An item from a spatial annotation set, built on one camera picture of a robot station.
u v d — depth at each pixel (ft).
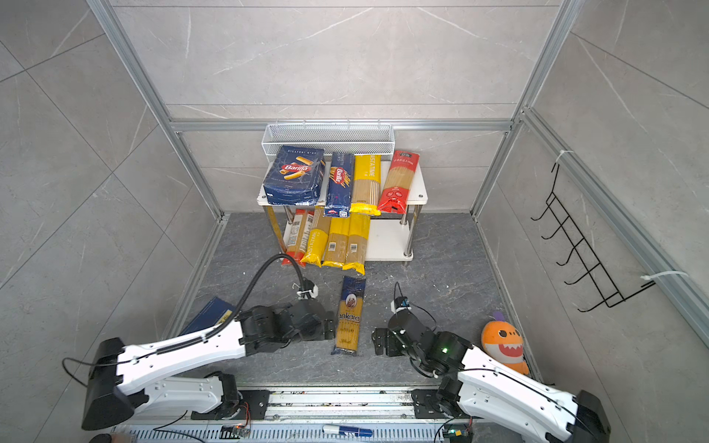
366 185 2.55
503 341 2.50
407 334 1.85
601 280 2.02
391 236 3.42
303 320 1.77
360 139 3.21
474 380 1.59
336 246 3.20
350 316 2.86
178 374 1.48
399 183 2.50
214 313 2.97
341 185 2.45
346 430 2.26
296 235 3.29
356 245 3.13
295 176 2.45
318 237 3.22
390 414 2.39
